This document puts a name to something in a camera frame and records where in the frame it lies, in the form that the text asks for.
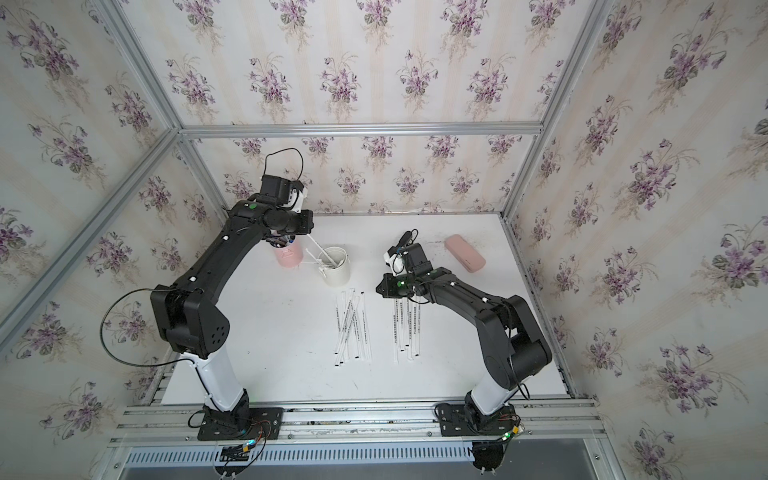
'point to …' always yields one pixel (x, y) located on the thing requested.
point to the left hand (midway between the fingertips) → (315, 224)
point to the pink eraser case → (464, 253)
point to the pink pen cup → (292, 255)
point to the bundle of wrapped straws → (325, 253)
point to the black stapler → (408, 238)
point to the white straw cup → (340, 275)
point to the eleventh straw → (366, 325)
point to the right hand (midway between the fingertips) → (380, 289)
